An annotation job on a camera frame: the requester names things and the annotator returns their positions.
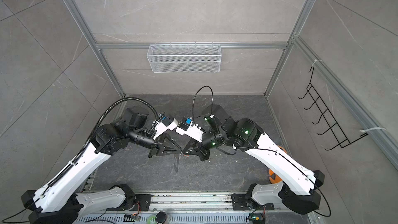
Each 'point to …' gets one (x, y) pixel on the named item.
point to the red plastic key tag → (188, 155)
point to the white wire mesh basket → (184, 58)
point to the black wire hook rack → (342, 140)
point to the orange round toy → (274, 178)
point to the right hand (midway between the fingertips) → (185, 149)
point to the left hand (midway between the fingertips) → (180, 148)
